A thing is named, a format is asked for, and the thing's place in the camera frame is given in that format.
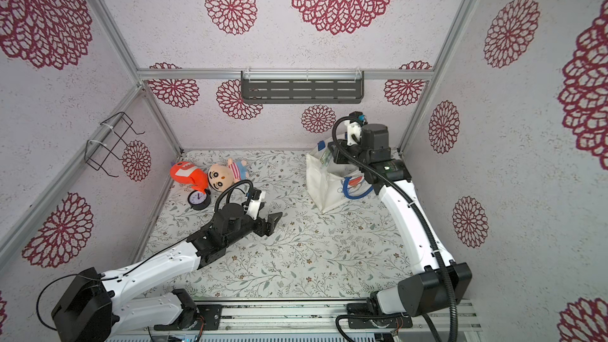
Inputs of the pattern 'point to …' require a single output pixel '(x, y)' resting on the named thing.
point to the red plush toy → (184, 172)
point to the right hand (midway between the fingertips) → (330, 142)
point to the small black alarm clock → (199, 200)
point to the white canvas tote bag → (328, 185)
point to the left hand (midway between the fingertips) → (272, 210)
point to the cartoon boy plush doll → (222, 178)
